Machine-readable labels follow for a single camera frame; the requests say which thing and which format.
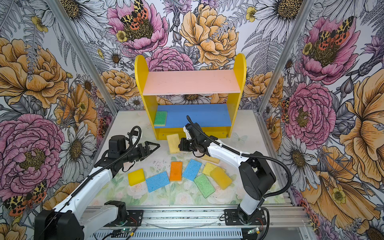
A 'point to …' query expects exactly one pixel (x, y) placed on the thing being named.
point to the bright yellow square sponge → (136, 177)
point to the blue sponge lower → (157, 181)
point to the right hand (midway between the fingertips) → (179, 150)
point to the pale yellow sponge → (173, 142)
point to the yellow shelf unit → (214, 119)
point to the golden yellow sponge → (221, 177)
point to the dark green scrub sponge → (160, 118)
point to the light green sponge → (204, 185)
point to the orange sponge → (176, 171)
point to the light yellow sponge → (211, 159)
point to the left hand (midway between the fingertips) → (156, 152)
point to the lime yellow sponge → (208, 168)
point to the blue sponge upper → (192, 170)
